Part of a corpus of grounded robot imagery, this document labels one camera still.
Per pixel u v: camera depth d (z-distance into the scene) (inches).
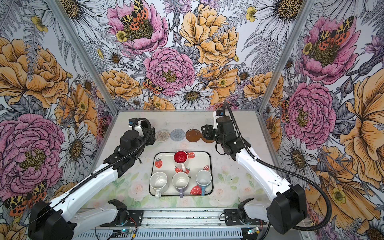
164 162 37.1
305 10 28.6
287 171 16.8
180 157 36.2
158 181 33.3
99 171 19.8
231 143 22.4
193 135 42.4
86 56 35.3
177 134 42.6
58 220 15.0
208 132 27.1
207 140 41.0
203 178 33.6
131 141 22.5
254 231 28.1
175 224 28.9
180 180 33.5
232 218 28.8
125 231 28.0
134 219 29.0
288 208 15.5
